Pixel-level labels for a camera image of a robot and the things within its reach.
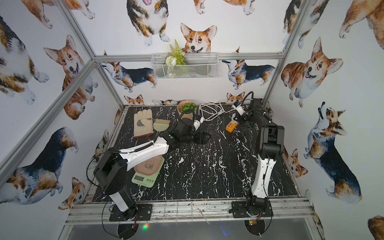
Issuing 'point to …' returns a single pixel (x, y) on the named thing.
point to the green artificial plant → (188, 106)
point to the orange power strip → (231, 126)
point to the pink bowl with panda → (150, 167)
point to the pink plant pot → (186, 115)
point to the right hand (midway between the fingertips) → (236, 114)
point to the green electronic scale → (147, 180)
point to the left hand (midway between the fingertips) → (210, 133)
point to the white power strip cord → (209, 111)
